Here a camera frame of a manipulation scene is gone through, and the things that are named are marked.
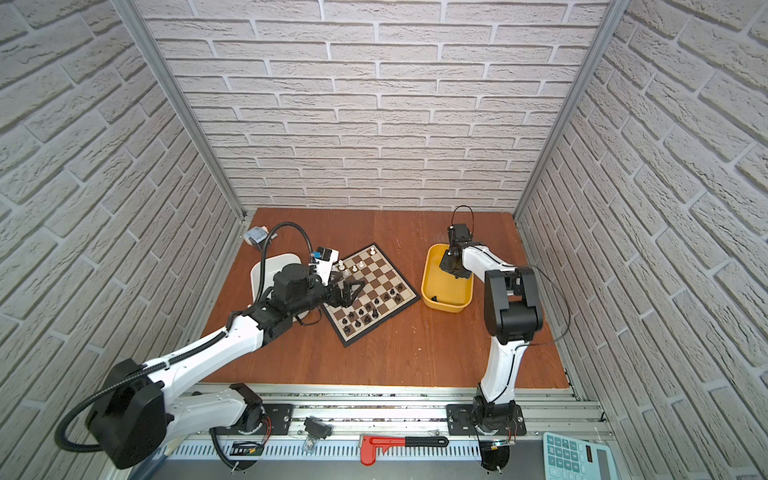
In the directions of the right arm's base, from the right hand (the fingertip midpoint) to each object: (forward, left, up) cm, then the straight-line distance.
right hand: (452, 263), depth 101 cm
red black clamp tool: (-49, +31, -1) cm, 58 cm away
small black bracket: (-45, +44, -1) cm, 63 cm away
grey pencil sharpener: (+17, +70, +2) cm, 72 cm away
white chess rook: (+9, +28, -2) cm, 29 cm away
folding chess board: (-9, +24, -2) cm, 26 cm away
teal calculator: (-56, -16, -2) cm, 59 cm away
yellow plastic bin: (-9, +6, -3) cm, 11 cm away
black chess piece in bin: (-12, +8, -2) cm, 15 cm away
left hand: (-13, +32, +16) cm, 39 cm away
